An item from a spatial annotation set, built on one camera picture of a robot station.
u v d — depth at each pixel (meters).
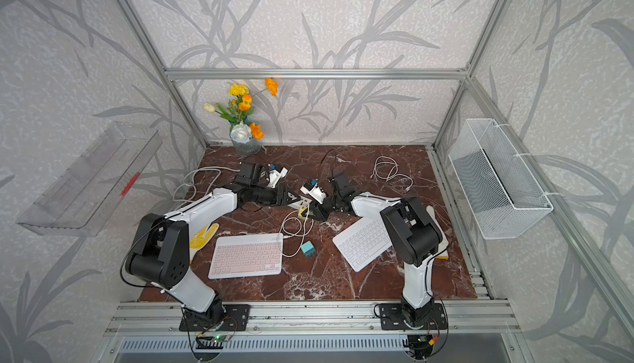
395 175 1.07
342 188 0.77
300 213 0.87
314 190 0.82
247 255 0.86
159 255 0.46
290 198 0.87
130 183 0.68
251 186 0.72
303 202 0.96
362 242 0.89
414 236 0.50
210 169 1.12
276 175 0.83
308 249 0.86
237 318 0.73
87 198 0.67
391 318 0.73
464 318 0.75
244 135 0.89
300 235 0.91
